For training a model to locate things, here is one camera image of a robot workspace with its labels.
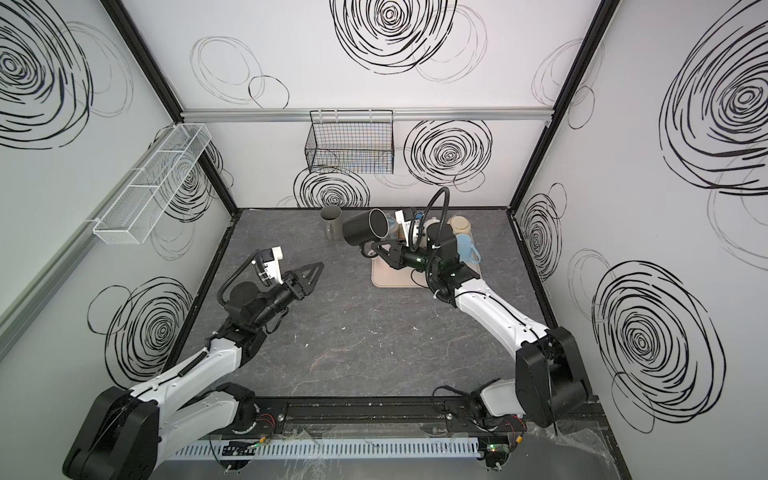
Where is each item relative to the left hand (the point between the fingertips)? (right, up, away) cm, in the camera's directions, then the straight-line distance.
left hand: (322, 267), depth 75 cm
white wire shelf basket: (-46, +16, +1) cm, 48 cm away
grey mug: (-4, +15, +29) cm, 33 cm away
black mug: (+11, +10, +2) cm, 15 cm away
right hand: (+12, +5, -1) cm, 13 cm away
